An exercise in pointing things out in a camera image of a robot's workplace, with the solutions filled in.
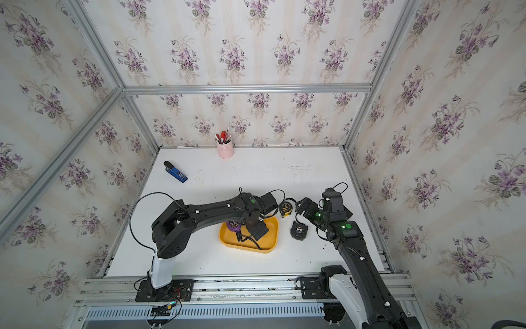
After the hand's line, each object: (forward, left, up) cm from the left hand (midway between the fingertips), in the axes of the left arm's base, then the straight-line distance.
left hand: (256, 229), depth 87 cm
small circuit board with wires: (-28, +33, -4) cm, 43 cm away
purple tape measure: (+1, +10, +2) cm, 10 cm away
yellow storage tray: (-6, -4, -1) cm, 7 cm away
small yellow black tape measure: (+8, -13, +2) cm, 16 cm away
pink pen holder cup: (+43, +18, +4) cm, 47 cm away
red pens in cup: (+49, +19, +8) cm, 53 cm away
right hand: (+3, -20, +12) cm, 23 cm away
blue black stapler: (+29, +41, 0) cm, 50 cm away
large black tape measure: (-2, -18, +3) cm, 18 cm away
